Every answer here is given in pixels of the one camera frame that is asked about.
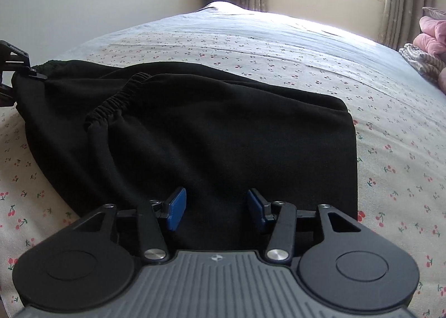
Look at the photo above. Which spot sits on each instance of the striped cloth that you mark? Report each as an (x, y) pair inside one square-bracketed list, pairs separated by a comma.
[(421, 59)]

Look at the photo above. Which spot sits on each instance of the bed with floral sheet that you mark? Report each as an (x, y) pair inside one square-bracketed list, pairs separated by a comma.
[(278, 22)]

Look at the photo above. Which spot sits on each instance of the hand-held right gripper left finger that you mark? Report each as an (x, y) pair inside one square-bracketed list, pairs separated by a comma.
[(176, 208)]

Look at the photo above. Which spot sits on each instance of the pink quilt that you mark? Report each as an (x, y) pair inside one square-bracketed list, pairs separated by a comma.
[(432, 34)]

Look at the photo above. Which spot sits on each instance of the black pants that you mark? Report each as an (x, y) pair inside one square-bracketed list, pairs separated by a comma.
[(209, 143)]

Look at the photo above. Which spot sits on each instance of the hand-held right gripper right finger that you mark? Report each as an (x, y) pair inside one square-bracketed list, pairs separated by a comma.
[(256, 208)]

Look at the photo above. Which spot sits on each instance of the cherry print bed sheet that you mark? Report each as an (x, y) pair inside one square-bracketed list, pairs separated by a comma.
[(390, 123)]

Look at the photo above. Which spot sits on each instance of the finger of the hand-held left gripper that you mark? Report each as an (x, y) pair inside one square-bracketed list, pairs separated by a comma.
[(17, 56), (6, 93)]

